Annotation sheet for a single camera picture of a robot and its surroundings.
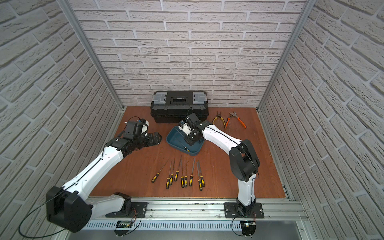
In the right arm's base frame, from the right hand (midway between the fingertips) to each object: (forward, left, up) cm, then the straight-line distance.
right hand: (191, 138), depth 90 cm
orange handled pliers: (+26, -35, -9) cm, 44 cm away
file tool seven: (-20, +1, -10) cm, 23 cm away
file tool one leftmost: (-20, +22, -8) cm, 31 cm away
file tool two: (-21, +14, -9) cm, 27 cm away
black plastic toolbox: (+21, +11, +8) cm, 25 cm away
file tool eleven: (-3, +4, -8) cm, 10 cm away
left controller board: (-41, +37, -12) cm, 56 cm away
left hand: (-3, +19, +9) cm, 21 cm away
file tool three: (-19, +13, -9) cm, 25 cm away
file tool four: (-21, +10, -8) cm, 24 cm away
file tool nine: (-21, -5, -10) cm, 24 cm away
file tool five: (-21, +6, -9) cm, 24 cm away
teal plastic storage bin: (+6, +11, -9) cm, 15 cm away
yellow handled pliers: (+25, -21, -9) cm, 34 cm away
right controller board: (-46, -25, -10) cm, 54 cm away
